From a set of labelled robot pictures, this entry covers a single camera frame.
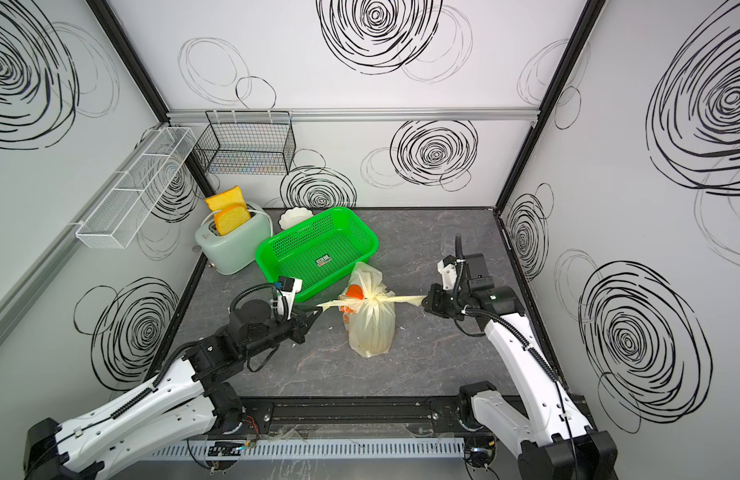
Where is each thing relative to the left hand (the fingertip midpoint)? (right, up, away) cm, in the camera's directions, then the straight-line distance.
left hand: (320, 309), depth 72 cm
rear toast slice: (-34, +30, +22) cm, 51 cm away
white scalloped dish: (-18, +26, +43) cm, 54 cm away
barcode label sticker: (-5, +9, +32) cm, 34 cm away
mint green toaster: (-31, +14, +21) cm, 40 cm away
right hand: (+26, +1, +2) cm, 27 cm away
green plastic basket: (-7, +13, +35) cm, 38 cm away
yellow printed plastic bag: (+12, 0, -3) cm, 12 cm away
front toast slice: (-30, +23, +17) cm, 42 cm away
